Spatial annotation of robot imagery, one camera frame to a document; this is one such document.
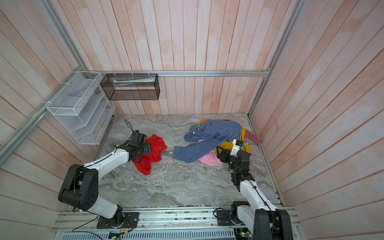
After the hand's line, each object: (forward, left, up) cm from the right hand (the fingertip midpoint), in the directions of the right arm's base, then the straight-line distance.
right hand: (221, 147), depth 86 cm
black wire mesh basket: (+41, +61, +13) cm, 75 cm away
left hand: (+1, +48, -6) cm, 48 cm away
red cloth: (-7, +46, -7) cm, 47 cm away
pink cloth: (-1, +5, -10) cm, 12 cm away
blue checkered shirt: (+12, +7, -3) cm, 14 cm away
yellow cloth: (+34, +9, -13) cm, 37 cm away
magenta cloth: (+18, -24, -11) cm, 32 cm away
